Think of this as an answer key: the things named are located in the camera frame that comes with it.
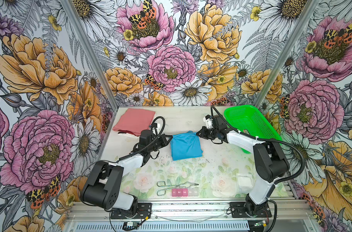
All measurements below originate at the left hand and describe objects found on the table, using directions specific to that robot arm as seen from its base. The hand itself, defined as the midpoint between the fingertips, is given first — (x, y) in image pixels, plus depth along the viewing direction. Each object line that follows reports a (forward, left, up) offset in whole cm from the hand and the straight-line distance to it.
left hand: (172, 140), depth 88 cm
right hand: (+4, -15, -3) cm, 16 cm away
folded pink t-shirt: (+22, +29, -8) cm, 37 cm away
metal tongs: (-26, +5, -12) cm, 29 cm away
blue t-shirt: (-3, -7, -2) cm, 8 cm away
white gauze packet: (-22, -41, -11) cm, 48 cm away
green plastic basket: (+26, -56, -11) cm, 62 cm away
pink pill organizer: (-26, -7, -11) cm, 29 cm away
